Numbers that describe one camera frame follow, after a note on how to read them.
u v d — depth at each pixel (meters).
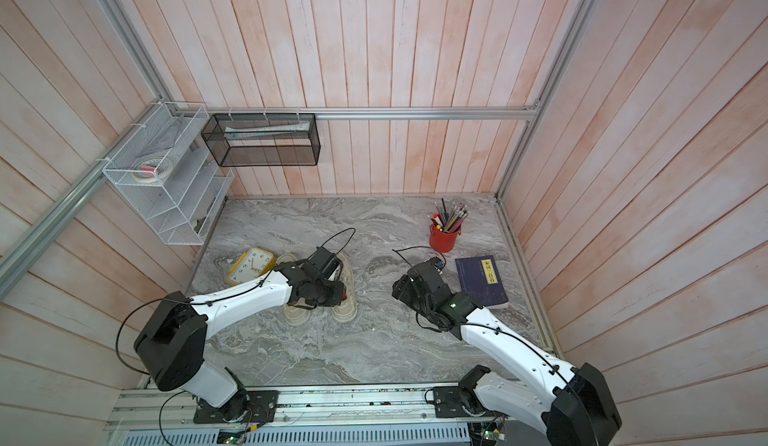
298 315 0.84
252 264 0.98
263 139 1.07
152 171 0.69
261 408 0.73
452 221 0.95
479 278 0.96
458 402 0.73
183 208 0.78
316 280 0.66
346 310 0.84
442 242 1.00
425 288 0.60
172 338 0.44
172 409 0.68
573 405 0.39
